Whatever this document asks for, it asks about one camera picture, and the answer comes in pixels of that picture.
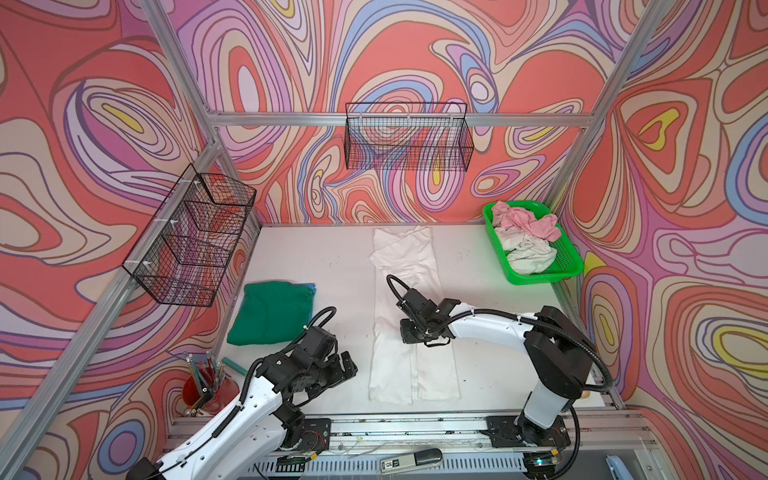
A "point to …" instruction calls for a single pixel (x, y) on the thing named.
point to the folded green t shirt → (272, 313)
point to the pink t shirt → (544, 226)
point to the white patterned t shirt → (526, 255)
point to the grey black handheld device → (420, 458)
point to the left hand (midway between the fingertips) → (353, 374)
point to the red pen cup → (205, 393)
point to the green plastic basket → (515, 277)
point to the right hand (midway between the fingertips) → (412, 340)
